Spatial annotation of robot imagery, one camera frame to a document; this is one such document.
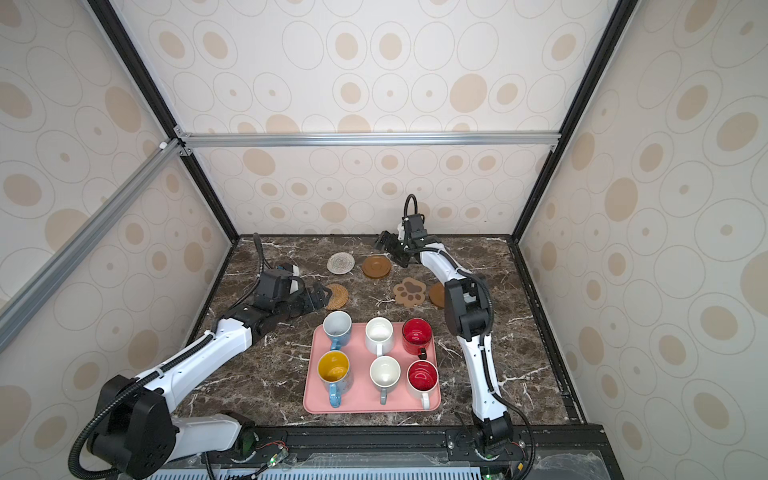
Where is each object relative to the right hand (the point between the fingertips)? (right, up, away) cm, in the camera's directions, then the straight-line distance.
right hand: (381, 248), depth 103 cm
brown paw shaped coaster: (+10, -15, 0) cm, 18 cm away
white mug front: (+2, -36, -19) cm, 41 cm away
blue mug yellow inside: (-12, -36, -19) cm, 43 cm away
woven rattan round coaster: (-14, -17, -1) cm, 22 cm away
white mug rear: (0, -28, -11) cm, 30 cm away
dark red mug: (+12, -28, -11) cm, 32 cm away
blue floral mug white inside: (-13, -24, -13) cm, 30 cm away
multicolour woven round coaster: (-16, -5, +10) cm, 19 cm away
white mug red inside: (+13, -37, -19) cm, 44 cm away
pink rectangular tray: (-4, -43, -19) cm, 47 cm away
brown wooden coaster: (-2, -6, +7) cm, 10 cm away
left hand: (-14, -14, -20) cm, 28 cm away
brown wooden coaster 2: (+20, -16, 0) cm, 25 cm away
